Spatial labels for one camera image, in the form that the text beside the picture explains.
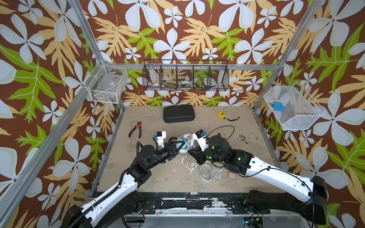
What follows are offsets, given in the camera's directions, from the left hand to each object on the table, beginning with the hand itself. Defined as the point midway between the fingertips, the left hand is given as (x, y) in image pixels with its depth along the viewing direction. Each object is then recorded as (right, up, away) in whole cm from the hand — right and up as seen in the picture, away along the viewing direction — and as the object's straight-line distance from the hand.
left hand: (185, 143), depth 67 cm
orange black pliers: (-34, +7, +41) cm, 54 cm away
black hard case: (-4, +17, +45) cm, 48 cm away
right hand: (+1, -4, +3) cm, 5 cm away
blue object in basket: (+58, +20, +19) cm, 64 cm away
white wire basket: (-48, +34, +20) cm, 63 cm away
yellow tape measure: (+32, +16, +48) cm, 60 cm away
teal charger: (0, 0, +1) cm, 1 cm away
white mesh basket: (+64, +18, +15) cm, 68 cm away
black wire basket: (+1, +43, +30) cm, 52 cm away
